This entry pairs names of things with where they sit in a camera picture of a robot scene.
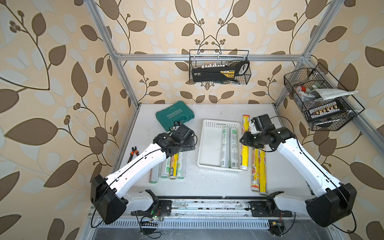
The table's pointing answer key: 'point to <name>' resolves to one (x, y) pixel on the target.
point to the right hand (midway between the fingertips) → (243, 141)
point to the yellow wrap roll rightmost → (262, 172)
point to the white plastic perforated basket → (210, 146)
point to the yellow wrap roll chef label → (244, 155)
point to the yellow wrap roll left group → (173, 166)
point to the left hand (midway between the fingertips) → (186, 143)
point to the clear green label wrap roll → (225, 147)
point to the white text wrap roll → (167, 168)
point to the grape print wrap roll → (153, 175)
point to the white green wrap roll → (234, 148)
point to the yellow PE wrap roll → (255, 184)
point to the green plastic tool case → (179, 111)
